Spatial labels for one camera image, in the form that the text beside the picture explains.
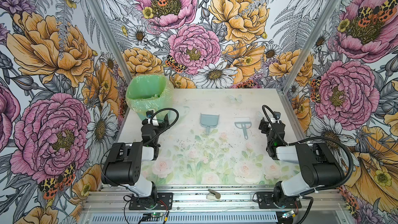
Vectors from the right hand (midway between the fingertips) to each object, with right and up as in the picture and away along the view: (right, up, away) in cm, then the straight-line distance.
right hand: (270, 122), depth 93 cm
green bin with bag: (-73, +19, +11) cm, 76 cm away
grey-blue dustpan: (-36, 0, +10) cm, 37 cm away
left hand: (-65, +3, -1) cm, 65 cm away
